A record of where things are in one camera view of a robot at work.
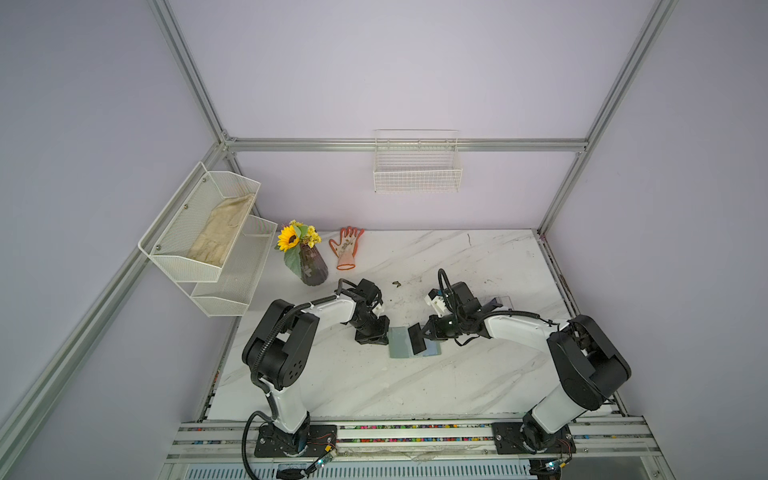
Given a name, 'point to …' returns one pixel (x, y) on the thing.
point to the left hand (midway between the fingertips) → (387, 344)
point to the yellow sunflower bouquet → (290, 238)
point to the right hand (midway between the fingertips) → (416, 337)
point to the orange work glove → (347, 247)
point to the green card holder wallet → (400, 344)
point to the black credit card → (416, 339)
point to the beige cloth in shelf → (214, 239)
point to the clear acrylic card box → (505, 301)
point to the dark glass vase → (313, 267)
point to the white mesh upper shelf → (194, 234)
